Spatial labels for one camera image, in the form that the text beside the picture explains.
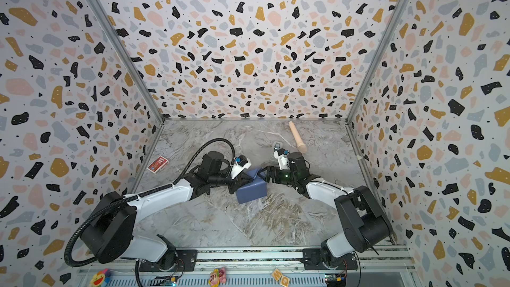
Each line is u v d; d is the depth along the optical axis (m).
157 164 1.00
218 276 0.68
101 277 0.69
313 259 0.74
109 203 0.44
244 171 0.73
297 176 0.71
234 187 0.73
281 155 0.83
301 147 1.06
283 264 0.74
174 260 0.68
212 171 0.68
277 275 0.70
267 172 0.78
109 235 0.42
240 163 0.71
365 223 0.45
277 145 1.03
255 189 0.81
